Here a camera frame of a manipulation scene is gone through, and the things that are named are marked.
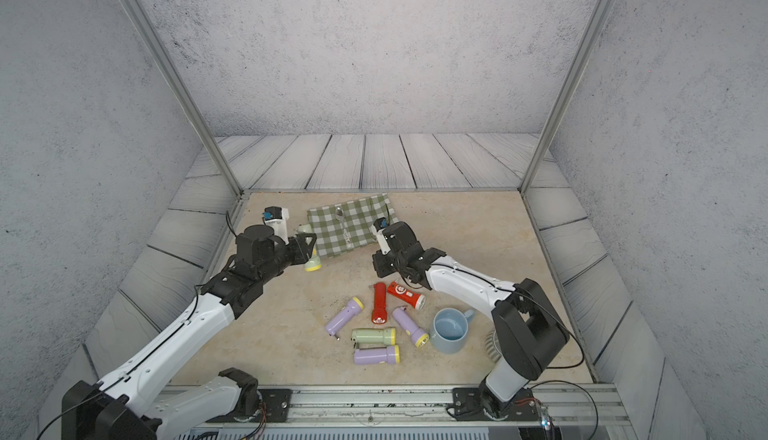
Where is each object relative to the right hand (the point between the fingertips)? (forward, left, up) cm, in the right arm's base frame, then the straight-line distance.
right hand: (377, 257), depth 86 cm
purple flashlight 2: (-18, -11, -10) cm, 24 cm away
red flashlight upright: (-12, 0, -11) cm, 16 cm away
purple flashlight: (-11, +7, -10) cm, 17 cm away
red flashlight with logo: (-8, -11, -9) cm, 17 cm away
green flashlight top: (-7, +15, +8) cm, 18 cm away
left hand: (-1, +15, +11) cm, 18 cm away
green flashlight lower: (-18, +1, -10) cm, 21 cm away
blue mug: (-16, -20, -13) cm, 29 cm away
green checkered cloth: (+22, +13, -13) cm, 28 cm away
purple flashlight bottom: (-23, +1, -11) cm, 26 cm away
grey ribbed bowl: (-22, -30, -7) cm, 38 cm away
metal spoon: (+25, +16, -11) cm, 32 cm away
